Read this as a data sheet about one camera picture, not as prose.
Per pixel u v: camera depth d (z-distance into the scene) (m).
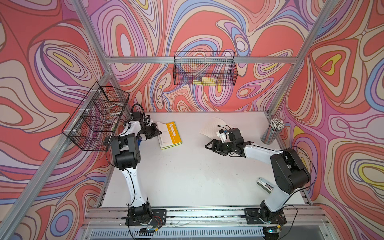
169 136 1.02
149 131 0.91
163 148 0.98
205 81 0.82
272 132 0.91
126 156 0.58
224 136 0.86
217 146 0.82
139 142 1.02
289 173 0.47
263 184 0.82
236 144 0.73
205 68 0.96
